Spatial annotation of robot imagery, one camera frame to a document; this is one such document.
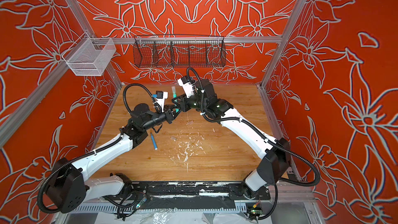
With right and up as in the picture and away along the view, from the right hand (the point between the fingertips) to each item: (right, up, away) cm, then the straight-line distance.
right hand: (170, 99), depth 68 cm
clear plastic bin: (-54, +26, +24) cm, 64 cm away
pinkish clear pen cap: (+8, -15, +30) cm, 34 cm away
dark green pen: (+2, +2, -1) cm, 3 cm away
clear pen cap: (-3, -23, +24) cm, 33 cm away
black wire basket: (0, +32, +31) cm, 44 cm away
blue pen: (-14, -25, +21) cm, 36 cm away
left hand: (+5, -3, +3) cm, 7 cm away
